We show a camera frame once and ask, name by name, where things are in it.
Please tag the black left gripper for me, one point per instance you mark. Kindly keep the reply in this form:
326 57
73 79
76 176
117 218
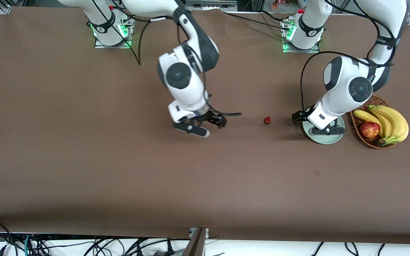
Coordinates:
300 116

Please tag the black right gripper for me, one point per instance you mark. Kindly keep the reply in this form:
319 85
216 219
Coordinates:
213 117

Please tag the red strawberry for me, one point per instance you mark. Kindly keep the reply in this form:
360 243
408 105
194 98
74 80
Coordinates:
267 120

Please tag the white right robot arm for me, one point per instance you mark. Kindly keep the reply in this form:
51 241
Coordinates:
187 96

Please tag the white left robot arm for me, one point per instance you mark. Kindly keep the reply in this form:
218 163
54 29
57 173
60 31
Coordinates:
336 103

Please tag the pale green plate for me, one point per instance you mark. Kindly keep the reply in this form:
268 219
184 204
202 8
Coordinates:
327 139

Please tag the brown table cover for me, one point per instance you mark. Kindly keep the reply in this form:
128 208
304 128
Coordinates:
205 177

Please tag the brown wicker basket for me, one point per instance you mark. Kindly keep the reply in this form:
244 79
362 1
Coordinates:
355 126

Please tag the red apple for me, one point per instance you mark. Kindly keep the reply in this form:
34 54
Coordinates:
370 130

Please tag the yellow banana bunch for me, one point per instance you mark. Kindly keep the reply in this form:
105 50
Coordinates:
397 124

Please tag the orange background object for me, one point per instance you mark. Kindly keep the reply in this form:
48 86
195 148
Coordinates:
277 4

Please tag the grey equipment box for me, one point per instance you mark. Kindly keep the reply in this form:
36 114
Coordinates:
210 4

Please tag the black power plug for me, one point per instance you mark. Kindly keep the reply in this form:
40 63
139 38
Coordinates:
169 250

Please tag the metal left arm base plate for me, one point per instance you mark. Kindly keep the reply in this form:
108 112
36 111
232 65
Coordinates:
313 51

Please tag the aluminium frame post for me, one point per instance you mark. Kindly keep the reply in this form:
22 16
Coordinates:
196 245

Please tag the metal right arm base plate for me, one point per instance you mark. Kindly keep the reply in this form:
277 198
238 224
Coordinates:
112 46

